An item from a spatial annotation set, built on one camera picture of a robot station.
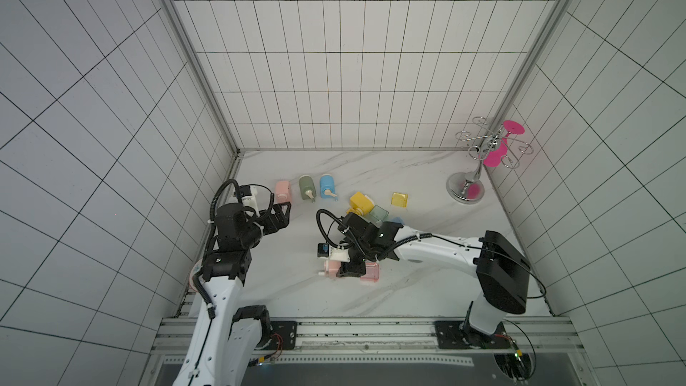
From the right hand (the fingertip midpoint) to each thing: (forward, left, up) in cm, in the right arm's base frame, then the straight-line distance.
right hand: (338, 253), depth 82 cm
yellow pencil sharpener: (+21, -6, -3) cm, 22 cm away
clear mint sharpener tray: (+19, -14, -6) cm, 24 cm away
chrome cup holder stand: (+31, -49, +18) cm, 60 cm away
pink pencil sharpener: (+23, +23, 0) cm, 32 cm away
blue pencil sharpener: (+13, -20, -1) cm, 24 cm away
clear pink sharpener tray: (-3, -11, -7) cm, 14 cm away
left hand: (+6, +18, +13) cm, 23 cm away
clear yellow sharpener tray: (+26, -22, -7) cm, 35 cm away
